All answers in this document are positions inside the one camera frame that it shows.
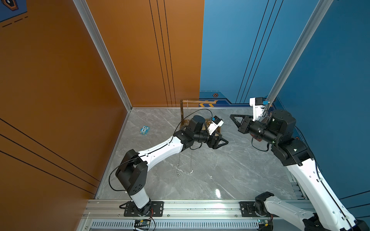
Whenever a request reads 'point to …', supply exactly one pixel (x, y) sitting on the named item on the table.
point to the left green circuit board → (141, 222)
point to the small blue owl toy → (144, 130)
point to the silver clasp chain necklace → (191, 170)
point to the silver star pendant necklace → (187, 106)
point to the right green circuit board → (261, 221)
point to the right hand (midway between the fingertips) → (231, 116)
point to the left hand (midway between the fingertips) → (224, 137)
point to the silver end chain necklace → (178, 173)
